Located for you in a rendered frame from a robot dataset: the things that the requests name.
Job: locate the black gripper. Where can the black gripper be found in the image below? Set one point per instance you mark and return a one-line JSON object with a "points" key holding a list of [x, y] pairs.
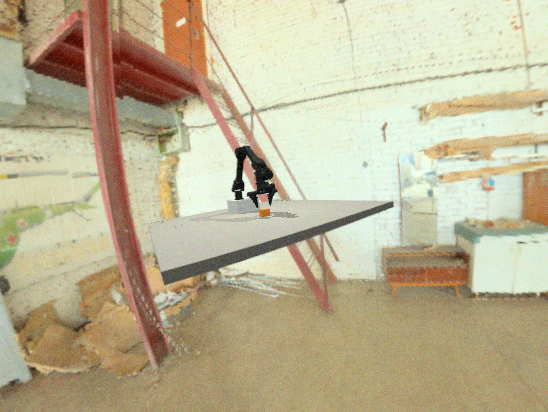
{"points": [[253, 194]]}

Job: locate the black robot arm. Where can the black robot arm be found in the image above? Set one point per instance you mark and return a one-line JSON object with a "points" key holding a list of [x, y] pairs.
{"points": [[262, 171]]}

